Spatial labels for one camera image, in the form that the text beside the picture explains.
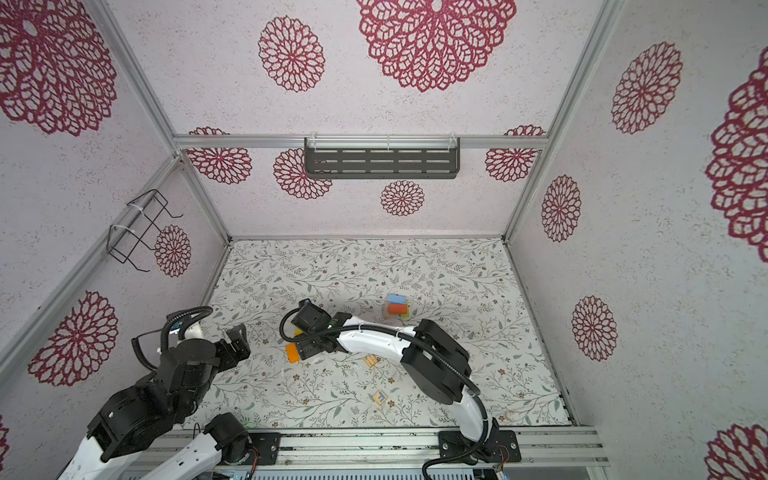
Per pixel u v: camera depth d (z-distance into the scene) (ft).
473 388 1.42
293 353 3.00
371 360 2.87
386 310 3.25
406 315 3.23
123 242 2.40
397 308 3.30
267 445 2.41
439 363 1.59
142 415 1.40
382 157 3.10
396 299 3.34
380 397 2.67
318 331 2.17
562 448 2.50
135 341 1.67
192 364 1.50
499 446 2.35
